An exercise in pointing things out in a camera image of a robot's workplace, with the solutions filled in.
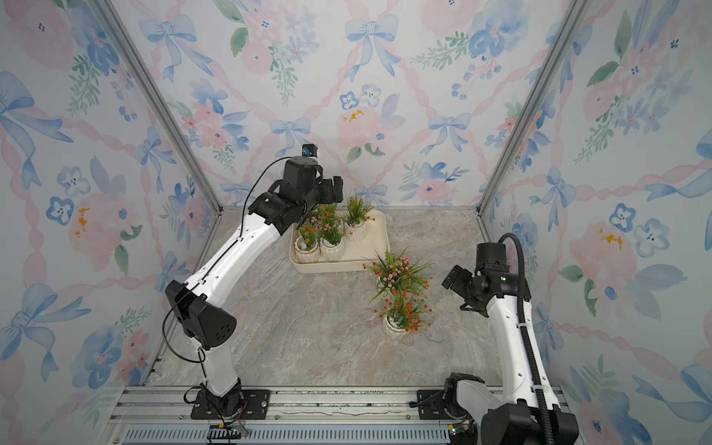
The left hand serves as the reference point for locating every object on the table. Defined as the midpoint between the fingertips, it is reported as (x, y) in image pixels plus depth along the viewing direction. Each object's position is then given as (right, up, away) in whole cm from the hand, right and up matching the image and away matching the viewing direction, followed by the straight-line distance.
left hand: (329, 179), depth 77 cm
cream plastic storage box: (+8, -23, +30) cm, 38 cm away
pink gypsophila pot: (-1, -20, +23) cm, 30 cm away
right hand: (+38, -27, +2) cm, 47 cm away
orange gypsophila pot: (-11, -19, +23) cm, 32 cm away
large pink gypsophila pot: (+20, -27, +6) cm, 34 cm away
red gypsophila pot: (+20, -36, -2) cm, 42 cm away
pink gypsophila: (-5, -11, +20) cm, 24 cm away
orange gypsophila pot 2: (+7, -9, +23) cm, 26 cm away
